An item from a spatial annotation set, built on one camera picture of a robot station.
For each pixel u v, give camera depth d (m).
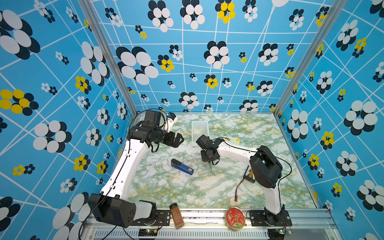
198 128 1.08
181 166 0.88
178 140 0.66
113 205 0.38
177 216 0.71
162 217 0.73
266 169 0.51
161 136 0.62
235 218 0.71
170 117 0.65
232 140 1.01
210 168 0.89
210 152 0.68
